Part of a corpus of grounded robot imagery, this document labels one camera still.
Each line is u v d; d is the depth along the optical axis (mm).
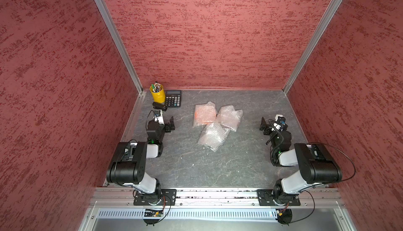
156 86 1001
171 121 920
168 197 701
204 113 1031
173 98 1129
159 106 1093
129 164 455
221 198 758
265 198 737
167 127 833
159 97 1074
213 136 923
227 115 1031
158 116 794
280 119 748
